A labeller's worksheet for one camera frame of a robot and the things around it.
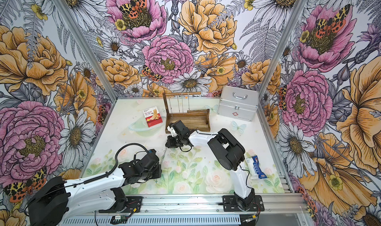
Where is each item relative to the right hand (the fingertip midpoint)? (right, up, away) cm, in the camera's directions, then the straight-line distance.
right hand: (166, 148), depth 91 cm
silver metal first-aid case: (+46, +28, +9) cm, 54 cm away
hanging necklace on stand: (+9, +26, +9) cm, 29 cm away
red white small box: (-12, +19, +14) cm, 26 cm away
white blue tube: (+49, -7, -8) cm, 50 cm away
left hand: (-3, -13, -7) cm, 15 cm away
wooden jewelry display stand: (+19, +16, +19) cm, 32 cm away
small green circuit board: (-20, -30, -18) cm, 40 cm away
